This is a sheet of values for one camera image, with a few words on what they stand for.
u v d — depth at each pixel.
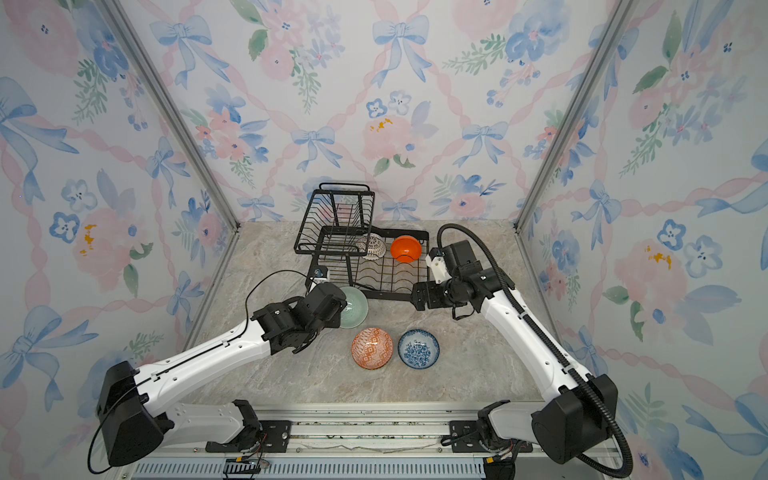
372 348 0.86
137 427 0.38
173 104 0.86
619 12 0.69
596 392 0.39
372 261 1.08
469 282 0.54
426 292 0.68
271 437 0.74
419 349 0.88
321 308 0.57
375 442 0.74
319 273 0.67
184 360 0.44
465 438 0.72
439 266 0.72
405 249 1.06
